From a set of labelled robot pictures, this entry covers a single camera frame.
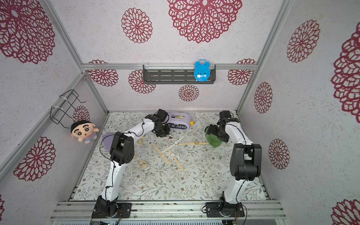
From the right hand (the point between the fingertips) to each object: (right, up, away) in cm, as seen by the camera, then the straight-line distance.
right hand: (214, 133), depth 93 cm
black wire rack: (-87, +11, -21) cm, 90 cm away
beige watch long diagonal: (-34, -15, +1) cm, 37 cm away
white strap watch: (-25, -7, +7) cm, 28 cm away
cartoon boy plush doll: (-80, +2, -10) cm, 81 cm away
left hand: (-31, -1, +8) cm, 32 cm away
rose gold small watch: (-30, -4, +10) cm, 31 cm away
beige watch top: (-47, -20, -3) cm, 51 cm away
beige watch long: (-28, -15, +1) cm, 32 cm away
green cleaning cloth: (0, -5, +2) cm, 6 cm away
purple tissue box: (-23, +9, +10) cm, 27 cm away
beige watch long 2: (-11, -8, +7) cm, 15 cm away
